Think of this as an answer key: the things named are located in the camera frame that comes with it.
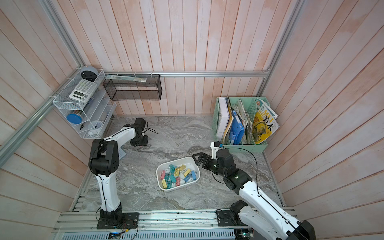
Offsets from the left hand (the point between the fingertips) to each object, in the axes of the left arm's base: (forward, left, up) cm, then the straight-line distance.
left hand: (141, 144), depth 101 cm
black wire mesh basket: (+33, +17, +21) cm, 42 cm away
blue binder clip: (-22, -36, +1) cm, 42 cm away
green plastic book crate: (+1, -66, +20) cm, 68 cm away
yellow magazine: (+6, -81, +16) cm, 83 cm away
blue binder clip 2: (-24, -32, 0) cm, 40 cm away
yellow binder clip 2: (-19, -27, +2) cm, 33 cm away
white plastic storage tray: (-18, -21, +1) cm, 28 cm away
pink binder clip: (-21, -18, 0) cm, 28 cm away
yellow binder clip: (-27, -19, +1) cm, 33 cm away
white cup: (-3, +21, +21) cm, 30 cm away
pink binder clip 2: (-26, -27, -1) cm, 37 cm away
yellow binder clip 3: (-20, -32, +1) cm, 38 cm away
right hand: (-19, -37, +16) cm, 45 cm away
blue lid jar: (-4, +27, +29) cm, 40 cm away
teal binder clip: (-24, -23, -1) cm, 33 cm away
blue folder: (-3, -61, +16) cm, 63 cm away
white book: (+3, -53, +24) cm, 58 cm away
